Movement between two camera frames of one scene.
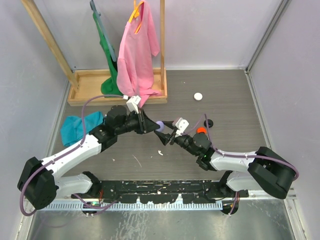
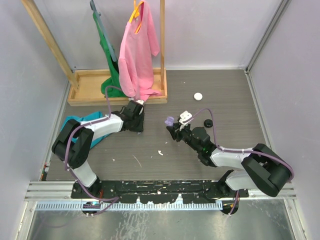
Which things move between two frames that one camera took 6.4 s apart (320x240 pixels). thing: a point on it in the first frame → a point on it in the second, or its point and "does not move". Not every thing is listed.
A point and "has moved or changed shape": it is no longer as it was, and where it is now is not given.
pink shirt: [138, 43] does not move
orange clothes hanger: [136, 14] does not move
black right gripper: [165, 137] → [175, 132]
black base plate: [163, 191] does not move
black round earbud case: [210, 122] does not move
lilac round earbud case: [161, 125] has moved or changed shape
